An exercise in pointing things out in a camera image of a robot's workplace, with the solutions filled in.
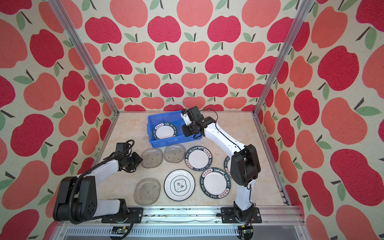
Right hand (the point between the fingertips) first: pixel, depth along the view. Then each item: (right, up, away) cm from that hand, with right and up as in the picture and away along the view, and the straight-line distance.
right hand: (188, 128), depth 88 cm
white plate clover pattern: (-5, -32, -4) cm, 33 cm away
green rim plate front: (+16, -31, -3) cm, 35 cm away
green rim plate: (-18, -2, +20) cm, 27 cm away
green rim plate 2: (+7, -20, +8) cm, 22 cm away
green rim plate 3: (+24, -23, +2) cm, 34 cm away
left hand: (-28, -20, +4) cm, 34 cm away
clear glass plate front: (-23, -35, -6) cm, 42 cm away
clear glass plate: (-9, -17, +10) cm, 22 cm away
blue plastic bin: (-12, +8, +26) cm, 30 cm away
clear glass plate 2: (-24, -19, +8) cm, 32 cm away
